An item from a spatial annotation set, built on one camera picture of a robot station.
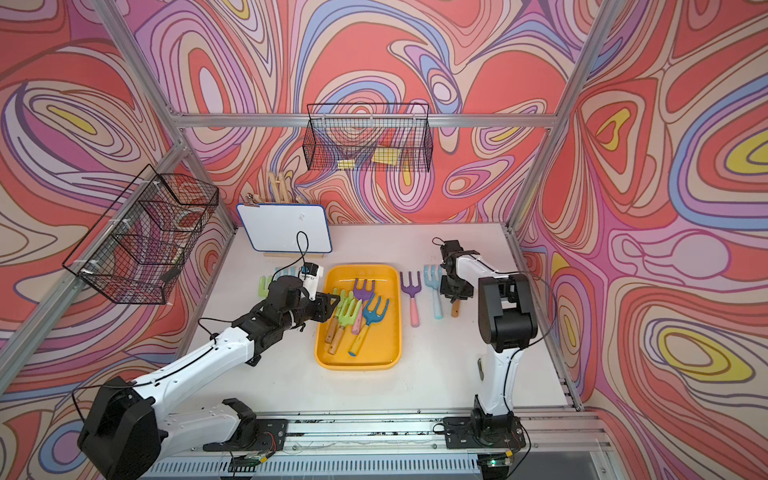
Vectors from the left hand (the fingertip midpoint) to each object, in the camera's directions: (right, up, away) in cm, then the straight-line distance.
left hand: (337, 298), depth 81 cm
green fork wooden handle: (+1, -9, +11) cm, 14 cm away
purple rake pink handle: (+22, -1, +18) cm, 29 cm away
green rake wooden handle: (-29, 0, +20) cm, 35 cm away
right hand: (+38, -4, +17) cm, 41 cm away
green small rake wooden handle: (+36, -5, +13) cm, 39 cm away
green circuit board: (-21, -38, -11) cm, 45 cm away
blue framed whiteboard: (-28, +23, +40) cm, 54 cm away
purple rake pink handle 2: (+5, -1, +15) cm, 16 cm away
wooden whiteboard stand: (-22, +12, +28) cm, 37 cm away
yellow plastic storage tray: (+12, -16, +7) cm, 21 cm away
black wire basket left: (-50, +14, -8) cm, 52 cm away
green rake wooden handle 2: (-4, -11, +9) cm, 15 cm away
